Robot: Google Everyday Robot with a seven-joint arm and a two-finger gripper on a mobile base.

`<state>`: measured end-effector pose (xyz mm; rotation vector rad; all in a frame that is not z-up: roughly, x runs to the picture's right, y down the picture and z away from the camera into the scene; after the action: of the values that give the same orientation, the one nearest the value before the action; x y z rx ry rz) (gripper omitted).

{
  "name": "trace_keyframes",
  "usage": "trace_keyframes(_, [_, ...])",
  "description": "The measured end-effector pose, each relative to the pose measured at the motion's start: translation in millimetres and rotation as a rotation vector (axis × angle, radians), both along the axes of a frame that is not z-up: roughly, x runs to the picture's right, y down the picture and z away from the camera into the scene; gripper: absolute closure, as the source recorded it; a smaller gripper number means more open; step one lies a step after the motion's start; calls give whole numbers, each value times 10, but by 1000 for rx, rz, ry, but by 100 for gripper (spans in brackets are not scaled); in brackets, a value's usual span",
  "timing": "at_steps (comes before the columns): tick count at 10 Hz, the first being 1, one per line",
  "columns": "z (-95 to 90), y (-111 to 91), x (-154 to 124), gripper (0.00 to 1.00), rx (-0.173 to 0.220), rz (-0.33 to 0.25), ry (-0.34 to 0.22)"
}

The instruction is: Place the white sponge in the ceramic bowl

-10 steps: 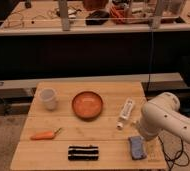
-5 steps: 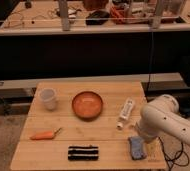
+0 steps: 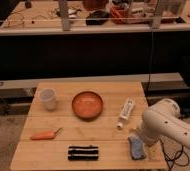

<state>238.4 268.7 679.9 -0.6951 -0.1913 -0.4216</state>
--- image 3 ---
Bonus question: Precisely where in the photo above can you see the left metal frame post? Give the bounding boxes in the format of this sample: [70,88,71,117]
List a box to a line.
[58,0,70,31]

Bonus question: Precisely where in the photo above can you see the orange ceramic bowl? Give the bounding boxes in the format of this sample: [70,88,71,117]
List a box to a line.
[72,91,103,120]

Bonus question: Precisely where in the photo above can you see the black floor cable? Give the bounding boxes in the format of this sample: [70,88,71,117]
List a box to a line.
[158,139,190,171]

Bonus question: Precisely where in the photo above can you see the hanging black cable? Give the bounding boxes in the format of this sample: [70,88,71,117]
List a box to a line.
[144,26,155,94]

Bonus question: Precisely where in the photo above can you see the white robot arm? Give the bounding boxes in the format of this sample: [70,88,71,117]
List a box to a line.
[138,98,190,149]

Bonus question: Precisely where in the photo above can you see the brown pot on bench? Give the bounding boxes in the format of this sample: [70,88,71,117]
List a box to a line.
[83,0,108,10]

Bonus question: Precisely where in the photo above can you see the white tube bottle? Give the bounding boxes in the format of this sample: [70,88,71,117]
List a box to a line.
[117,98,135,129]

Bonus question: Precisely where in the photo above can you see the orange tool on bench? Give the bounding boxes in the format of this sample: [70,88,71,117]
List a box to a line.
[110,5,127,24]

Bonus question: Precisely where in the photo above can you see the black object on bench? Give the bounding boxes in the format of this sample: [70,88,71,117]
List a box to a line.
[86,10,110,25]

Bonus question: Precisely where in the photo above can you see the right metal frame post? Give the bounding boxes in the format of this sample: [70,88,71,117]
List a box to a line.
[150,0,164,29]

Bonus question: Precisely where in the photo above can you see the thin cables on bench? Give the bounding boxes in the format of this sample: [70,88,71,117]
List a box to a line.
[3,9,49,29]

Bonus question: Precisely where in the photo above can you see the metal frame post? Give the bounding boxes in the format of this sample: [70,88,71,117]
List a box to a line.
[150,0,164,29]
[58,0,70,31]

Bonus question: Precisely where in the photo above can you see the black power box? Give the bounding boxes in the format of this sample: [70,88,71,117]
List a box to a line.
[179,101,190,118]

